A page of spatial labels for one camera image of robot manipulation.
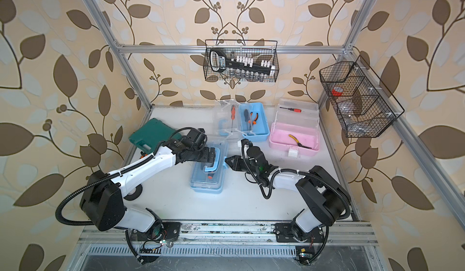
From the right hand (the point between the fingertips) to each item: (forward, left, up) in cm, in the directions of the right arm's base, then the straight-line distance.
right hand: (225, 161), depth 85 cm
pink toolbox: (+22, -40, -8) cm, 46 cm away
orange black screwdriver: (-7, +7, 0) cm, 10 cm away
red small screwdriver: (+30, -38, +2) cm, 49 cm away
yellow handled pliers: (+14, -41, -9) cm, 44 cm away
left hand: (+3, +10, +3) cm, 10 cm away
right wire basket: (+9, -59, +24) cm, 64 cm away
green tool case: (+22, +45, -7) cm, 51 cm away
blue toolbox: (-8, +12, -3) cm, 15 cm away
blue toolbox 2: (+32, -13, -8) cm, 35 cm away
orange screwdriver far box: (+29, -4, -1) cm, 29 cm away
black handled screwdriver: (+35, -12, -7) cm, 37 cm away
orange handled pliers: (+31, -17, -9) cm, 37 cm away
